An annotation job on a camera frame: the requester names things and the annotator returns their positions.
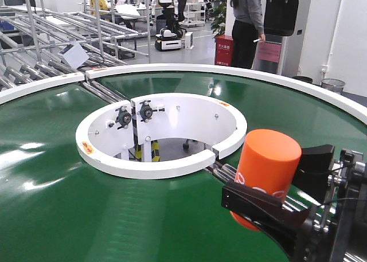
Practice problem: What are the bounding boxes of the white shelf cart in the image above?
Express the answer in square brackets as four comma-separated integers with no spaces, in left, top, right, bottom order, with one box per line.
[183,1,207,28]

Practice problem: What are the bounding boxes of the wire mesh waste bin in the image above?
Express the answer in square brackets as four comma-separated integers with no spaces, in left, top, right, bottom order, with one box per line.
[320,78,346,95]

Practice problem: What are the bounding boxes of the white humanoid robot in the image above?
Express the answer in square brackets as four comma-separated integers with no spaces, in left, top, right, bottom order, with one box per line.
[150,0,184,52]

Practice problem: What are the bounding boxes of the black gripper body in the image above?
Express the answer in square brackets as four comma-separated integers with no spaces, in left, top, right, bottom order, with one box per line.
[288,149,367,262]

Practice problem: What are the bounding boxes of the red cabinet box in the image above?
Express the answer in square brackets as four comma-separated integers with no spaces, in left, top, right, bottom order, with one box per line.
[214,34,235,67]

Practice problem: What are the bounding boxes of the white box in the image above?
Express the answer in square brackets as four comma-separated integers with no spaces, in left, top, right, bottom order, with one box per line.
[57,42,90,69]

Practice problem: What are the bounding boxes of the round white conveyor green belt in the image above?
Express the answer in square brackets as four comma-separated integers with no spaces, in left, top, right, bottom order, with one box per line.
[0,62,367,262]

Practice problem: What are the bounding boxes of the steel roller flow rack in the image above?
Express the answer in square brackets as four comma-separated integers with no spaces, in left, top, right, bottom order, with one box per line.
[0,0,153,91]

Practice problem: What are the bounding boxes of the person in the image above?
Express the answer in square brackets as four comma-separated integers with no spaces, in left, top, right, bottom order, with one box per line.
[229,0,267,69]

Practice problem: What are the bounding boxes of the potted green plant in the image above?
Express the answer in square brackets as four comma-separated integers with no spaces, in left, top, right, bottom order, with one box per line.
[210,0,230,39]

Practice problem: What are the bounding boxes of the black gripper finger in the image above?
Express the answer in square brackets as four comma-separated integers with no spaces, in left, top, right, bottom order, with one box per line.
[292,144,335,205]
[221,181,311,257]

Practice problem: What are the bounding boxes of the orange capacitor cylinder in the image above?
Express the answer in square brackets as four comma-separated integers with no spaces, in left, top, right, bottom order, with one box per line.
[230,129,303,232]

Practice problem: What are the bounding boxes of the black rounded panel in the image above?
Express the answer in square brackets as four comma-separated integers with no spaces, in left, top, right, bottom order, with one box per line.
[263,0,299,37]

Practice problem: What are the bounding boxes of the grey stand pink sign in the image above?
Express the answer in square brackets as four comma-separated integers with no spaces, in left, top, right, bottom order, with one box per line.
[253,32,287,75]

